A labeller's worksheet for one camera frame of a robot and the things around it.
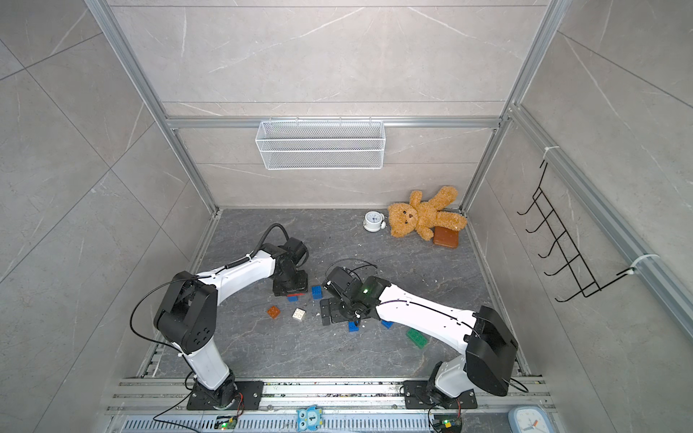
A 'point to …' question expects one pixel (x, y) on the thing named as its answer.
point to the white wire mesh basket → (321, 143)
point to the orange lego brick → (273, 312)
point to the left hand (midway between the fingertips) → (303, 287)
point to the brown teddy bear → (426, 216)
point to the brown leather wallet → (446, 237)
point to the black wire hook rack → (572, 262)
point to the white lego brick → (298, 314)
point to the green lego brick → (417, 337)
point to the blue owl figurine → (309, 419)
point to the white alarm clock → (374, 221)
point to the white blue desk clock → (528, 419)
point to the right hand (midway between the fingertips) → (339, 314)
